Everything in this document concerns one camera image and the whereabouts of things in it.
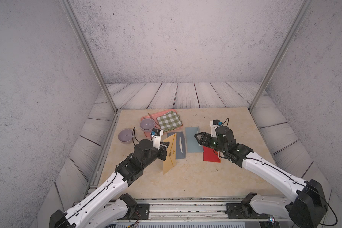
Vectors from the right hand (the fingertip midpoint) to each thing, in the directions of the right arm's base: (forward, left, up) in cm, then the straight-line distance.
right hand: (198, 136), depth 77 cm
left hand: (-6, +14, +2) cm, 16 cm away
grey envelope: (+8, +9, -21) cm, 25 cm away
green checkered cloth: (+28, +18, -20) cm, 39 cm away
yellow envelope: (-11, +15, -8) cm, 21 cm away
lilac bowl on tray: (+23, +34, -18) cm, 45 cm away
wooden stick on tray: (+28, +29, -19) cm, 44 cm away
